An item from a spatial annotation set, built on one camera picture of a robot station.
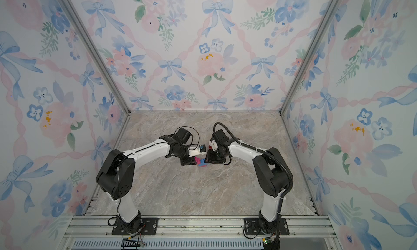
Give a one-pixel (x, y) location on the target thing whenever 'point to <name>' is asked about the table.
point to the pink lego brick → (197, 160)
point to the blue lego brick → (202, 162)
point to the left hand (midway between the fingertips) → (195, 157)
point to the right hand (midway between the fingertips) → (208, 160)
